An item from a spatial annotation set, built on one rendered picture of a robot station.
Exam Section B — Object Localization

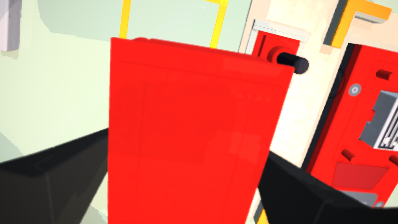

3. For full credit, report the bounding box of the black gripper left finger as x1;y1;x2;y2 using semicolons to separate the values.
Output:
0;127;109;224

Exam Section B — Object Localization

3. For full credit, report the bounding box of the yellow rectangular outline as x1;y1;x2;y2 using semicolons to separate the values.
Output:
119;0;229;48

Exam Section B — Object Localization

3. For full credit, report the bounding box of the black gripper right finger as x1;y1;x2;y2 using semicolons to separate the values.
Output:
257;150;398;224

